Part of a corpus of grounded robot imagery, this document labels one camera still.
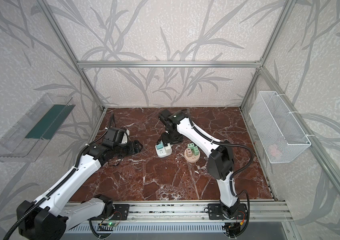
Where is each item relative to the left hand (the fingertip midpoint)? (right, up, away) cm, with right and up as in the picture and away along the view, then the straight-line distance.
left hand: (140, 144), depth 79 cm
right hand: (+15, +2, +5) cm, 16 cm away
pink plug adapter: (+27, -6, +9) cm, 29 cm away
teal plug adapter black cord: (+9, -3, +13) cm, 16 cm away
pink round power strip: (+30, -11, +12) cm, 34 cm away
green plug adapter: (+28, -3, +12) cm, 30 cm away
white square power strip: (+10, -8, +14) cm, 19 cm away
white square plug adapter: (+14, -5, +10) cm, 18 cm away
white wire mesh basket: (+63, +5, -18) cm, 66 cm away
